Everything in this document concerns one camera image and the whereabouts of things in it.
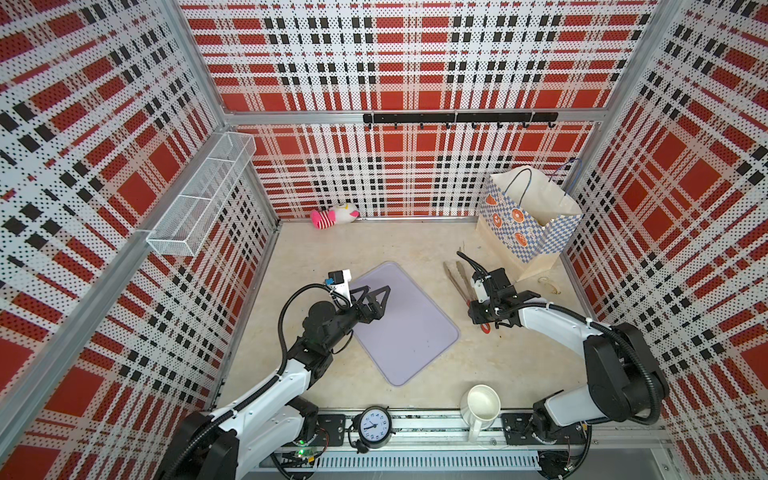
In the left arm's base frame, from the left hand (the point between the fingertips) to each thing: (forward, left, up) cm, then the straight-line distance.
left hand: (381, 293), depth 78 cm
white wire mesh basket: (+23, +63, +1) cm, 67 cm away
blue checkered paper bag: (+21, -43, +7) cm, 48 cm away
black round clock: (-29, +2, -16) cm, 33 cm away
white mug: (-24, -26, -19) cm, 40 cm away
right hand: (+2, -28, -15) cm, 32 cm away
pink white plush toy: (+43, +18, -12) cm, 49 cm away
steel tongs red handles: (+8, -27, -13) cm, 31 cm away
